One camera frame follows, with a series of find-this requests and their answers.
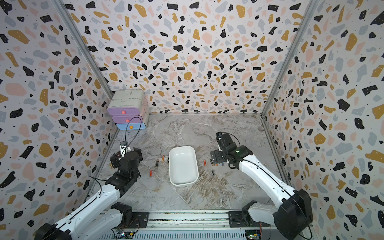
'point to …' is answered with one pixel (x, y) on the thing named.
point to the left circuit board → (123, 235)
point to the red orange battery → (205, 163)
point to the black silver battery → (213, 172)
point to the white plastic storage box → (183, 165)
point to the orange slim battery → (163, 158)
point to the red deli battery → (151, 173)
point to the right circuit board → (254, 234)
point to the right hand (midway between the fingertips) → (220, 154)
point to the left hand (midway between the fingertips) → (127, 152)
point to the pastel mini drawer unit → (130, 109)
